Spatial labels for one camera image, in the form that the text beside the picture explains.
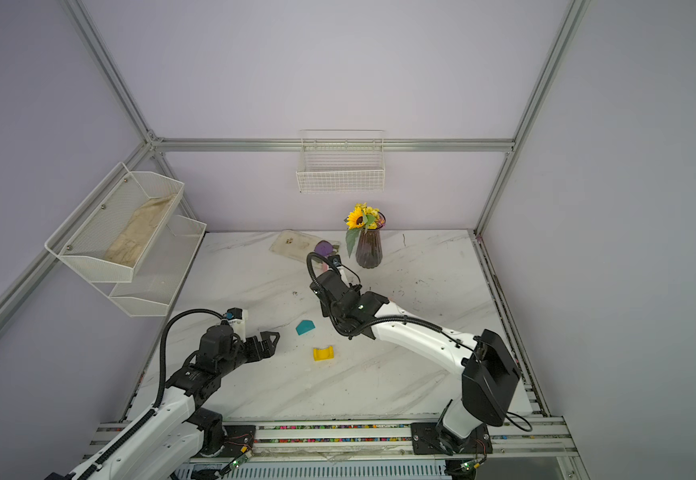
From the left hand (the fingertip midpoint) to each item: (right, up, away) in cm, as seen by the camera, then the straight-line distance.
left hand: (265, 339), depth 84 cm
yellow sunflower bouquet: (+27, +36, +7) cm, 46 cm away
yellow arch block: (+17, -5, +4) cm, 18 cm away
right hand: (+19, +14, -3) cm, 24 cm away
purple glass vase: (+31, +27, +28) cm, 50 cm away
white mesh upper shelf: (-39, +31, -4) cm, 51 cm away
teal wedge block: (+10, +2, +9) cm, 13 cm away
